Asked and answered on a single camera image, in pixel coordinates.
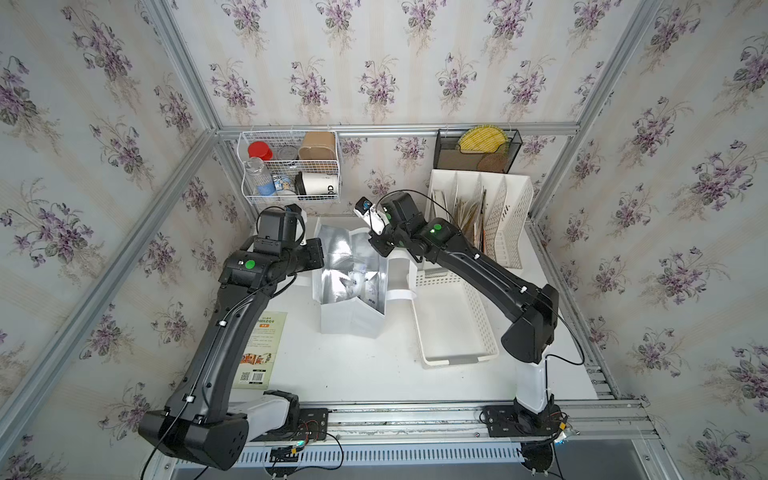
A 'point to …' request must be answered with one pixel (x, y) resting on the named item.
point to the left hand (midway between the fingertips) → (326, 252)
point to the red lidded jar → (261, 150)
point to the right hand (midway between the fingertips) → (374, 229)
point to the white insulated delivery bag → (340, 311)
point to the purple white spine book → (439, 212)
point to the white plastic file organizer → (489, 209)
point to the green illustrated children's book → (260, 354)
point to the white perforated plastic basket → (451, 328)
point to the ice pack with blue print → (355, 283)
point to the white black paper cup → (320, 183)
